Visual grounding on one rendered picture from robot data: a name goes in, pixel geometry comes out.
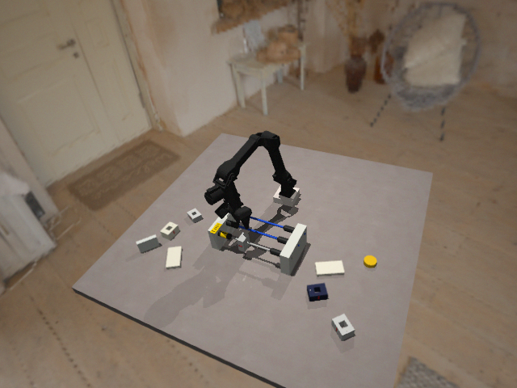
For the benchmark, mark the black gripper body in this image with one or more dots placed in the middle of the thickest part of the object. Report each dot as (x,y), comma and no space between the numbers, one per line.
(236,204)

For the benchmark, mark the yellow disc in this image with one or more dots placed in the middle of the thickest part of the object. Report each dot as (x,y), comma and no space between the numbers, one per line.
(369,261)

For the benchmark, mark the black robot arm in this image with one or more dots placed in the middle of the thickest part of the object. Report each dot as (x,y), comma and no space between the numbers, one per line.
(229,170)

